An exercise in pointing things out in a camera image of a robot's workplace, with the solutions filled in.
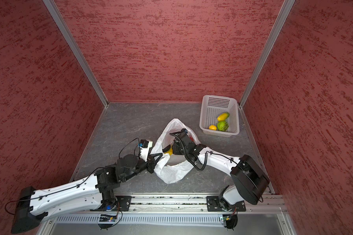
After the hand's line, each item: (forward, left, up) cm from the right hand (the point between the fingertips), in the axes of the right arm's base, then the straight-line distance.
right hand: (175, 150), depth 87 cm
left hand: (-10, +6, +12) cm, 17 cm away
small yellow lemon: (+18, -26, -3) cm, 32 cm away
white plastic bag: (-13, +2, +6) cm, 15 cm away
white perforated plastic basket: (+41, -31, -6) cm, 52 cm away
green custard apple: (+17, -32, 0) cm, 37 cm away
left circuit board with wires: (-34, +36, -9) cm, 50 cm away
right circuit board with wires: (-35, -27, -8) cm, 45 cm away
